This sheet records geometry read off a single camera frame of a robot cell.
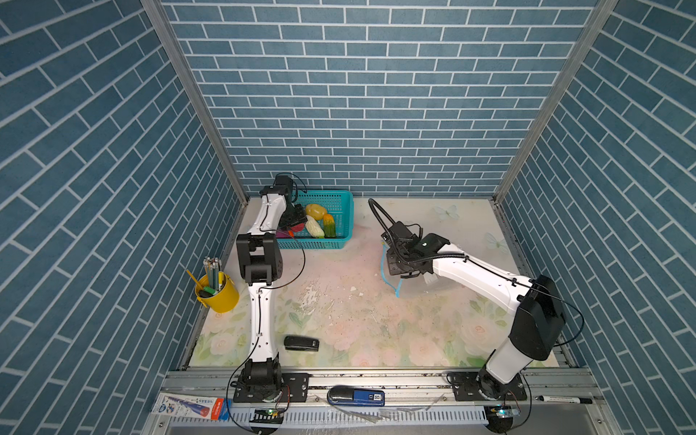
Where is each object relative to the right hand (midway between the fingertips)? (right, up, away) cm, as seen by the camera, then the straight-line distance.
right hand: (393, 260), depth 85 cm
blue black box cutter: (-13, -32, -17) cm, 39 cm away
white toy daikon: (-29, +10, +20) cm, 36 cm away
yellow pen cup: (-53, -13, -1) cm, 55 cm away
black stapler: (-28, -24, -7) cm, 37 cm away
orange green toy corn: (-23, +10, +20) cm, 32 cm away
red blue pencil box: (-48, -36, -16) cm, 63 cm away
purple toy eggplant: (-40, +8, +14) cm, 43 cm away
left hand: (-35, +13, +21) cm, 43 cm away
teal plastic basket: (-19, +20, +27) cm, 39 cm away
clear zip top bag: (+3, -7, -5) cm, 9 cm away
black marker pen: (+45, -36, -13) cm, 59 cm away
